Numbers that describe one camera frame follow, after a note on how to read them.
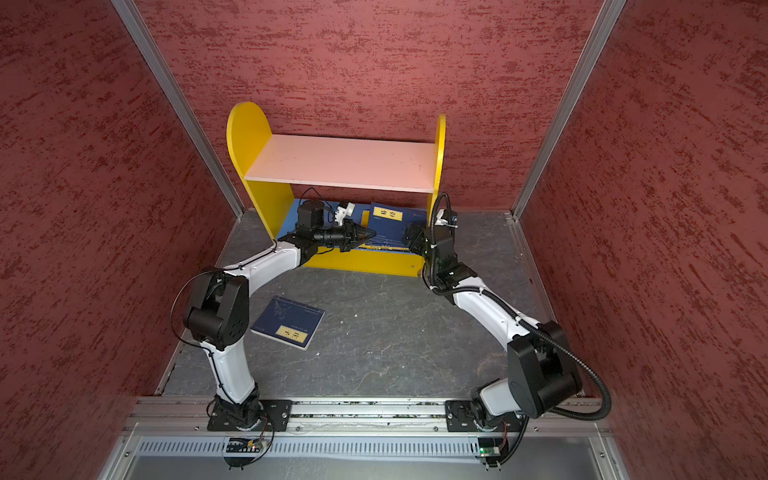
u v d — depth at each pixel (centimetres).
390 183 71
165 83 83
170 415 76
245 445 71
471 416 74
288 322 90
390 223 89
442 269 65
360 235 85
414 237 75
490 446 71
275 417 74
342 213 85
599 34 74
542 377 42
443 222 76
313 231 74
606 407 38
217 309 50
